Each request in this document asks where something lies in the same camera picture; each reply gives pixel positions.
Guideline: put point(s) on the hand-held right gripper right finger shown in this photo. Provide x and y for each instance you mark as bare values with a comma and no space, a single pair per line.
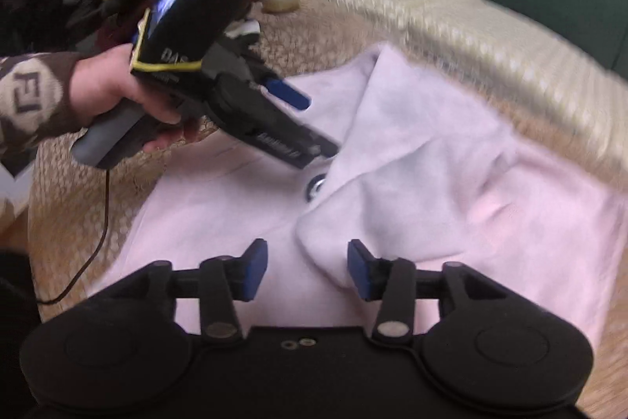
357,271

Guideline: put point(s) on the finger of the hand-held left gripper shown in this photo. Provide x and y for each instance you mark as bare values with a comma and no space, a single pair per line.
289,95
284,144

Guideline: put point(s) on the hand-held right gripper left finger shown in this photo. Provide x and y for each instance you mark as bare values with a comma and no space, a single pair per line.
256,269

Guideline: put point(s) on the light pink garment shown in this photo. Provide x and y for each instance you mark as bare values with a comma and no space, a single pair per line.
417,154

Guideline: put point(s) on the person's left forearm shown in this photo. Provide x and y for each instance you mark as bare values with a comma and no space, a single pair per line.
29,105

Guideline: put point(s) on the person's left hand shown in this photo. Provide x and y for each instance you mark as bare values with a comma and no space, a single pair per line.
98,80

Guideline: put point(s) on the black white striped garment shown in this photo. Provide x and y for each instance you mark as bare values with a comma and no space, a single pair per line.
245,29

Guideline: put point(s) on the sofa with cream houndstooth cover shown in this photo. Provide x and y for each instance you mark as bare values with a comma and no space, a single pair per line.
441,21

